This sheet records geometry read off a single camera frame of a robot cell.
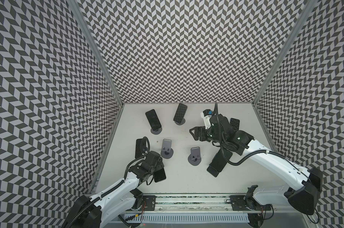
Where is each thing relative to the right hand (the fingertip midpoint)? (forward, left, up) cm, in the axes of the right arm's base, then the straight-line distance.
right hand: (196, 132), depth 74 cm
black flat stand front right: (-14, -10, -21) cm, 27 cm away
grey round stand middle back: (+20, +7, -18) cm, 28 cm away
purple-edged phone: (+18, +27, -11) cm, 34 cm away
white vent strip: (-35, +4, -24) cm, 42 cm away
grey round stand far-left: (+14, +25, -21) cm, 36 cm away
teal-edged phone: (+26, +8, -15) cm, 31 cm away
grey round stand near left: (-2, +17, -19) cm, 25 cm away
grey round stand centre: (-7, 0, -18) cm, 19 cm away
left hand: (-8, +23, -23) cm, 33 cm away
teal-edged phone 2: (+6, +36, -28) cm, 46 cm away
